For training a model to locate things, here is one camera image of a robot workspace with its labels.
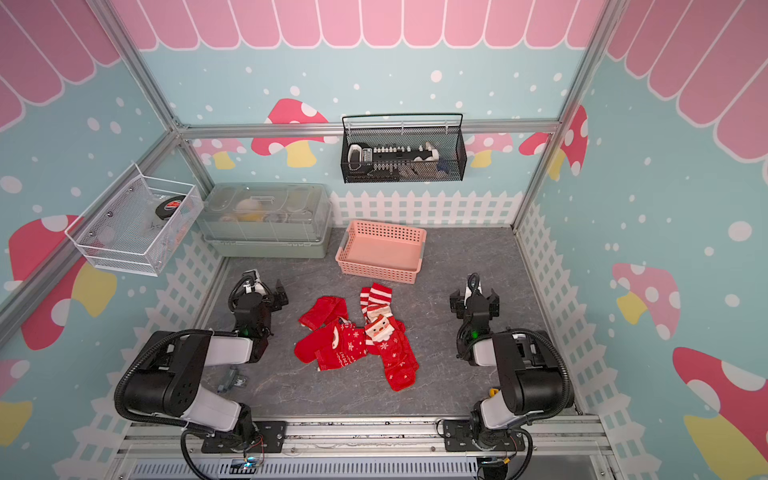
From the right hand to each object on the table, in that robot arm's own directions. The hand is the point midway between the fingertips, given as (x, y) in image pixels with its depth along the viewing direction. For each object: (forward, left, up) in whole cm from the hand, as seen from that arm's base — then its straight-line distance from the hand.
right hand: (476, 289), depth 93 cm
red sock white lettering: (-14, +44, -5) cm, 46 cm away
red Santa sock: (-14, +28, -4) cm, 31 cm away
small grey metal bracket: (-25, +71, -6) cm, 75 cm away
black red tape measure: (+8, +85, +28) cm, 90 cm away
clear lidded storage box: (+24, +69, +9) cm, 73 cm away
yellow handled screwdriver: (-29, -1, -6) cm, 29 cm away
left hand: (+1, +66, +2) cm, 66 cm away
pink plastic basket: (+23, +31, -7) cm, 39 cm away
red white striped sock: (0, +32, -5) cm, 32 cm away
